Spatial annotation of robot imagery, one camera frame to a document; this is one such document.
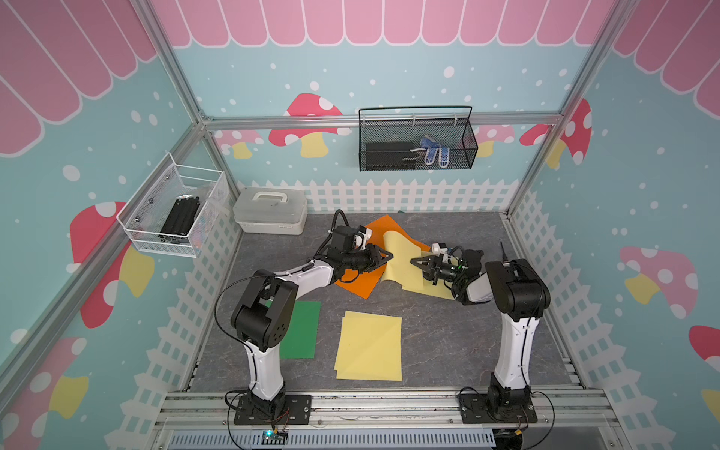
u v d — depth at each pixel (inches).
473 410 29.0
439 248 38.0
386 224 46.1
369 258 32.5
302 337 34.6
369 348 33.5
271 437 28.7
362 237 30.5
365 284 38.6
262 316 20.0
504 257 41.7
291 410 29.2
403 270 35.2
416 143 34.9
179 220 27.3
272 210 42.0
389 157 38.2
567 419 28.4
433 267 34.3
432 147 35.0
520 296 22.2
